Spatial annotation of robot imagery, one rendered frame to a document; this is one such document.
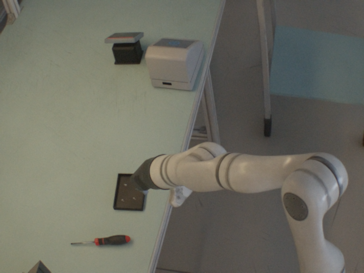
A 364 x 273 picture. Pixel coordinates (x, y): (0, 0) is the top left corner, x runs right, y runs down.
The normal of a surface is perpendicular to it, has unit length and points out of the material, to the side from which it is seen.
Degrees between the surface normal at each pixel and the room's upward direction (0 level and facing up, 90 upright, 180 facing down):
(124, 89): 0
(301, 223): 80
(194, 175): 66
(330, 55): 0
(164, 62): 90
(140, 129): 0
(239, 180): 58
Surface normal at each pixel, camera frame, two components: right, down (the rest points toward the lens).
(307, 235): -0.59, 0.57
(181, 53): -0.18, -0.47
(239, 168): -0.68, -0.35
